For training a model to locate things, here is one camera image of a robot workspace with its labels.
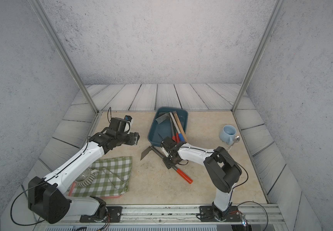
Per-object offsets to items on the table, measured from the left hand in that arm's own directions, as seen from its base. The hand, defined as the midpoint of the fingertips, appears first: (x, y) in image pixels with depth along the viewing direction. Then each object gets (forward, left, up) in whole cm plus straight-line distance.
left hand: (136, 135), depth 82 cm
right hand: (-9, -19, -17) cm, 27 cm away
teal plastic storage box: (+15, -11, -17) cm, 25 cm away
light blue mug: (+10, -59, -13) cm, 61 cm away
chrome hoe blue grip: (+8, -26, -11) cm, 29 cm away
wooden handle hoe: (+13, -28, -12) cm, 33 cm away
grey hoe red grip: (+27, -15, -14) cm, 34 cm away
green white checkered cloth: (-17, +14, -19) cm, 29 cm away
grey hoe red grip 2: (+1, -3, -17) cm, 18 cm away
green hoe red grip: (+5, -22, -11) cm, 25 cm away
